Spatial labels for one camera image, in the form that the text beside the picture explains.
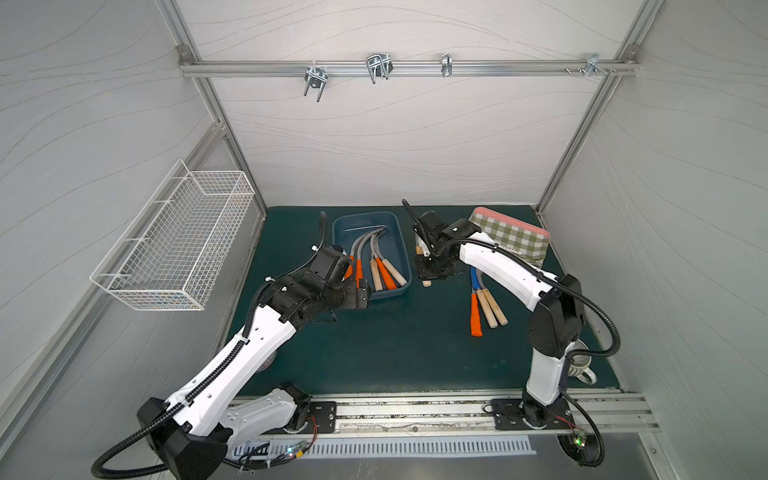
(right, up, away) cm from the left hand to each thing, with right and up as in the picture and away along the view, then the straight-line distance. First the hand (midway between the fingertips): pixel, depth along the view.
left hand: (352, 292), depth 73 cm
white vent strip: (+16, -37, -3) cm, 40 cm away
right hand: (+19, +3, +12) cm, 22 cm away
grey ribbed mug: (+59, -19, +3) cm, 62 cm away
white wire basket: (-42, +9, -6) cm, 44 cm away
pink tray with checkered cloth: (+60, +12, +38) cm, 71 cm away
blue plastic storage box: (+10, +12, +35) cm, 38 cm away
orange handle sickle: (-5, +2, +28) cm, 28 cm away
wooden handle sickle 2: (+40, -7, +20) cm, 45 cm away
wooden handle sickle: (+12, 0, +25) cm, 27 cm away
